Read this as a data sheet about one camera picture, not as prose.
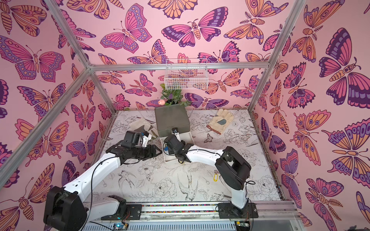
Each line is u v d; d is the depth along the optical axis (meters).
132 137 0.65
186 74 0.95
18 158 0.53
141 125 1.10
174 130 0.79
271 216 0.73
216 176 0.85
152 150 0.72
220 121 1.13
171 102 0.96
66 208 0.39
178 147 0.68
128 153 0.64
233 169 0.47
